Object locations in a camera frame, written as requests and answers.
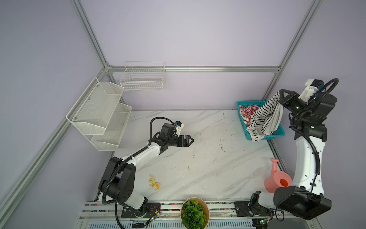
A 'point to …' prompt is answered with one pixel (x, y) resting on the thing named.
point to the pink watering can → (278, 179)
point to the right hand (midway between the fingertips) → (278, 88)
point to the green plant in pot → (194, 213)
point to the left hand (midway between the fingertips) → (187, 140)
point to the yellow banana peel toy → (156, 185)
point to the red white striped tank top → (246, 111)
